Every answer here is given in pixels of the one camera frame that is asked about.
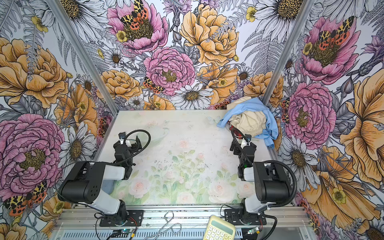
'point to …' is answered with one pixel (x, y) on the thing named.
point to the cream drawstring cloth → (250, 123)
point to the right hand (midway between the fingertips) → (240, 143)
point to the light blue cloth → (270, 133)
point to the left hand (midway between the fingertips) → (130, 141)
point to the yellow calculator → (218, 229)
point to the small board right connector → (255, 230)
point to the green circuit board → (121, 233)
